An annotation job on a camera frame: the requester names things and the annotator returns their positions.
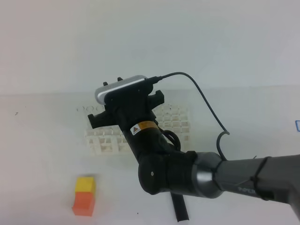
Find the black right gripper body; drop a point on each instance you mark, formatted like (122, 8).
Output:
(128, 106)

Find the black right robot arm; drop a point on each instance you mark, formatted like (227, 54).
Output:
(164, 168)

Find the white test tube rack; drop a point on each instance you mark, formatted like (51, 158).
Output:
(111, 141)

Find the yellow cube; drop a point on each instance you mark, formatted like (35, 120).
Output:
(85, 184)

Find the orange cube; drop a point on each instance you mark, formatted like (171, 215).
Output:
(84, 204)

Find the black round-headed scoop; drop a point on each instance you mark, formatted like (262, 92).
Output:
(179, 206)

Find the blue-outlined label at edge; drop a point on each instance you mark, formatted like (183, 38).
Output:
(297, 124)

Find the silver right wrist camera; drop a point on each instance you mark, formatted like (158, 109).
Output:
(102, 91)

